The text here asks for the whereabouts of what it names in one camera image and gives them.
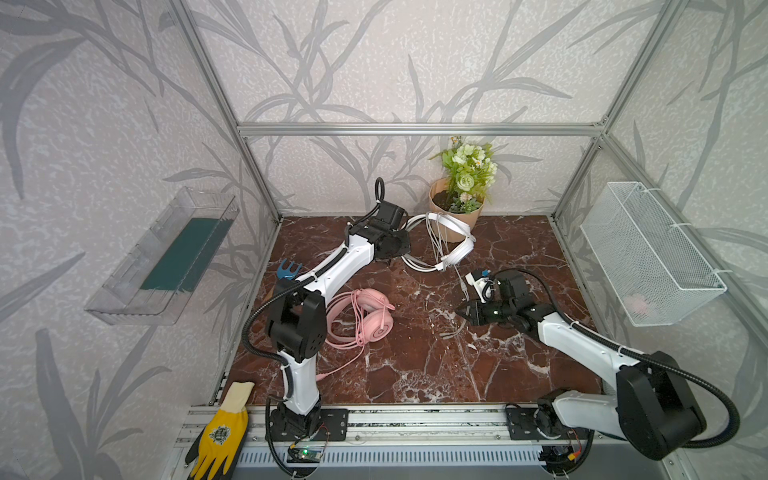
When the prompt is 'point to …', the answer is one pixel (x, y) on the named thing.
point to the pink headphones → (374, 316)
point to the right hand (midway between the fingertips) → (457, 302)
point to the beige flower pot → (451, 203)
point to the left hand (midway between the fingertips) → (409, 236)
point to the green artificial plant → (470, 172)
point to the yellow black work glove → (218, 445)
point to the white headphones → (448, 262)
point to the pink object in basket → (636, 304)
